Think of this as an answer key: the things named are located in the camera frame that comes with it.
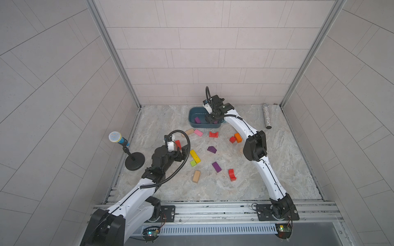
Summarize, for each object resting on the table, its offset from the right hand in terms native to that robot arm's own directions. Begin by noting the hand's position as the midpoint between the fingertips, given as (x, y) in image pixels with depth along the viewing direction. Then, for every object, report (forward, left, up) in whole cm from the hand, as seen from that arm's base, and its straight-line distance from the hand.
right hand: (210, 116), depth 103 cm
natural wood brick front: (-39, +10, -5) cm, 40 cm away
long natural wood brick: (-9, +15, -6) cm, 18 cm away
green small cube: (-31, +12, -5) cm, 33 cm away
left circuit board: (-62, +30, -3) cm, 69 cm away
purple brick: (-1, +9, -3) cm, 10 cm away
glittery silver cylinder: (+1, -41, -5) cm, 41 cm away
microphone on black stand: (-28, +45, -3) cm, 53 cm away
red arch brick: (-12, -1, -6) cm, 13 cm away
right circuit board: (-64, -28, -9) cm, 70 cm away
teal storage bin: (-5, +6, +9) cm, 12 cm away
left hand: (-24, +16, +5) cm, 29 cm away
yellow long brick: (-27, +11, -5) cm, 29 cm away
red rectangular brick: (-18, +22, -5) cm, 28 cm away
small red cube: (-15, -13, -7) cm, 22 cm away
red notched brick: (-38, -9, -6) cm, 40 cm away
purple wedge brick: (-22, +1, -7) cm, 23 cm away
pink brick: (-10, +8, -6) cm, 14 cm away
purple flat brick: (-33, -1, -7) cm, 34 cm away
